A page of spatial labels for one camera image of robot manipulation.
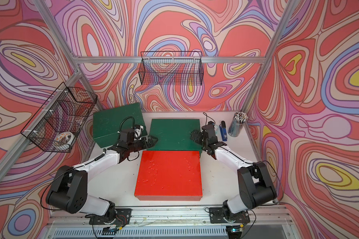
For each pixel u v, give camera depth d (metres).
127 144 0.69
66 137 0.73
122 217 0.72
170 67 0.99
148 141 0.79
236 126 0.97
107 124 0.98
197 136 0.80
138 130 0.80
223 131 1.05
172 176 0.76
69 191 0.43
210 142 0.69
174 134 0.91
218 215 0.73
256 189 0.43
